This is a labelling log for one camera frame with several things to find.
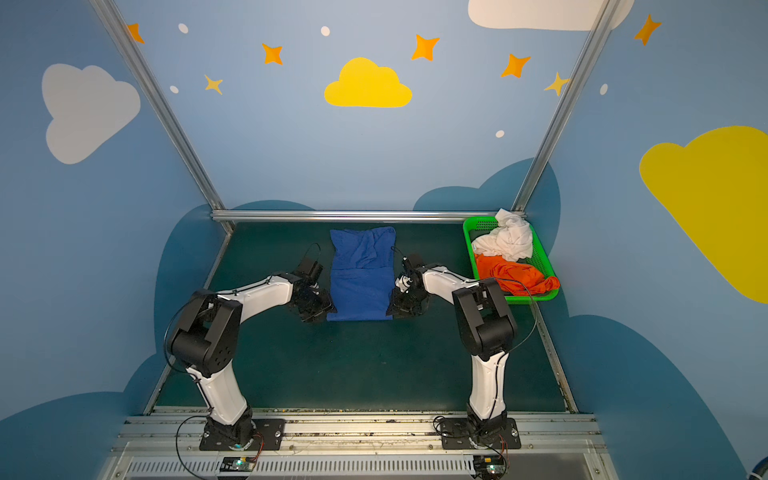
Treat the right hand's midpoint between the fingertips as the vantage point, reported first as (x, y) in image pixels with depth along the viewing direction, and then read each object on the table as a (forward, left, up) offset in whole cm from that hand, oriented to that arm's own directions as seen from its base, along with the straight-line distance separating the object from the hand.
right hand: (393, 311), depth 95 cm
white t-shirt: (+26, -41, +8) cm, 49 cm away
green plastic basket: (+37, -31, +4) cm, 48 cm away
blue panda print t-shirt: (+14, +12, 0) cm, 18 cm away
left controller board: (-43, +36, -2) cm, 56 cm away
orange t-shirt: (+11, -39, +6) cm, 41 cm away
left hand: (-2, +18, +1) cm, 18 cm away
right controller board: (-40, -25, -3) cm, 47 cm away
